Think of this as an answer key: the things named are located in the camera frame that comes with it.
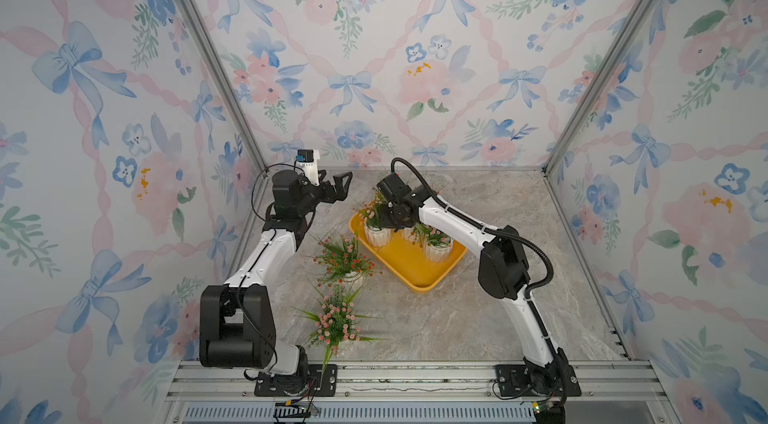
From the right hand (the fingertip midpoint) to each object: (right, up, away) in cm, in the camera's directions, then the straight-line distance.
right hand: (380, 220), depth 99 cm
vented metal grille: (+18, -44, -29) cm, 55 cm away
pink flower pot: (-1, -4, -6) cm, 7 cm away
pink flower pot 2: (+17, -6, -12) cm, 22 cm away
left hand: (-11, +15, -16) cm, 24 cm away
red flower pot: (-9, -10, -20) cm, 24 cm away
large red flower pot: (+9, -3, -14) cm, 16 cm away
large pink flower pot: (-9, -21, -31) cm, 39 cm away
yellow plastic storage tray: (+8, -12, -7) cm, 16 cm away
